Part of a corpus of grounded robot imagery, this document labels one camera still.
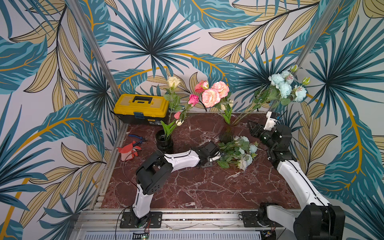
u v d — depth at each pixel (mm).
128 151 950
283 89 650
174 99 821
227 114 871
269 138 649
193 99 674
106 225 745
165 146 900
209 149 718
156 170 532
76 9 679
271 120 680
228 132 950
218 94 593
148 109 978
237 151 927
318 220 402
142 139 1034
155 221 731
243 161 867
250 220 733
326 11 706
